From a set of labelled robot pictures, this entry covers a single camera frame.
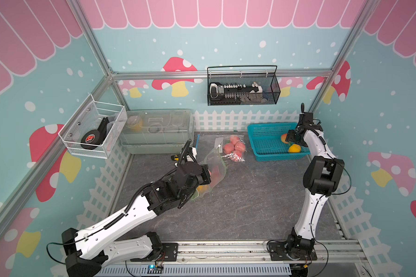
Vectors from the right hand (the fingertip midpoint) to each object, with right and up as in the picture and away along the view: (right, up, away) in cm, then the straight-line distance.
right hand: (295, 138), depth 100 cm
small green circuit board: (-73, -57, -27) cm, 96 cm away
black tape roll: (-97, -2, -30) cm, 102 cm away
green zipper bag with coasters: (-46, -12, -21) cm, 52 cm away
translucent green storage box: (-80, +4, 0) cm, 80 cm away
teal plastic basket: (-16, -1, +3) cm, 16 cm away
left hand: (-49, -14, -31) cm, 60 cm away
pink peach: (-35, 0, +6) cm, 35 cm away
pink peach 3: (-34, -11, 0) cm, 35 cm away
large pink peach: (-39, -6, +4) cm, 39 cm away
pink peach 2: (-31, -5, +5) cm, 32 cm away
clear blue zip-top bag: (-52, -2, +13) cm, 54 cm away
